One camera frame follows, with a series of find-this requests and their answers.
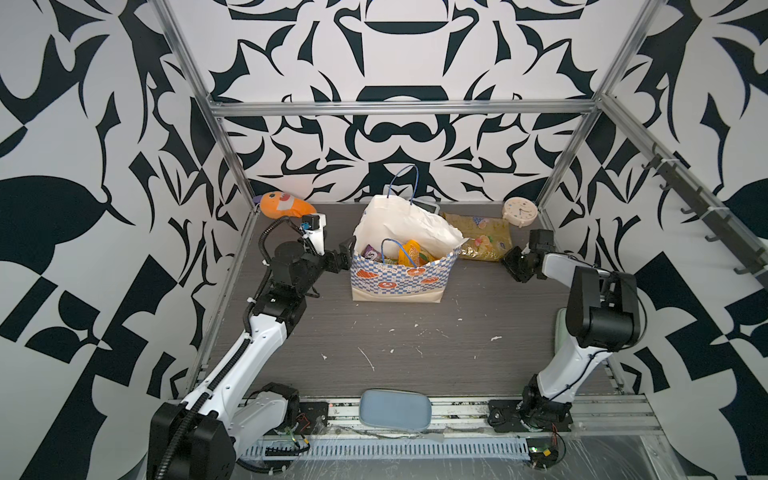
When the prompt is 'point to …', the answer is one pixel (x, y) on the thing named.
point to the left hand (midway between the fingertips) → (340, 229)
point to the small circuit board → (543, 452)
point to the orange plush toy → (280, 205)
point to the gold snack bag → (488, 239)
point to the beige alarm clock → (519, 211)
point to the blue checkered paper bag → (391, 220)
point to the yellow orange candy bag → (412, 254)
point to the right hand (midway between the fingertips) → (505, 257)
